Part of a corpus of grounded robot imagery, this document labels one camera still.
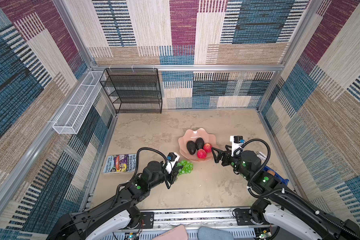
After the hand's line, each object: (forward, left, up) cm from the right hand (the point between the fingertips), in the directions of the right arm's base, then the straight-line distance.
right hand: (218, 149), depth 76 cm
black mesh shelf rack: (+52, +52, -2) cm, 74 cm away
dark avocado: (+14, +7, -15) cm, 22 cm away
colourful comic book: (+3, +55, -18) cm, 58 cm away
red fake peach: (+10, +2, -15) cm, 18 cm away
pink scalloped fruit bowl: (+21, +11, -16) cm, 29 cm away
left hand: (-5, +19, -4) cm, 20 cm away
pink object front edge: (-32, +22, -17) cm, 43 cm away
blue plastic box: (-12, -35, -14) cm, 39 cm away
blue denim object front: (-33, +9, -17) cm, 38 cm away
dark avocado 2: (+11, +13, -15) cm, 23 cm away
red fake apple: (+5, +7, -13) cm, 16 cm away
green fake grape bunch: (-6, +16, -7) cm, 19 cm away
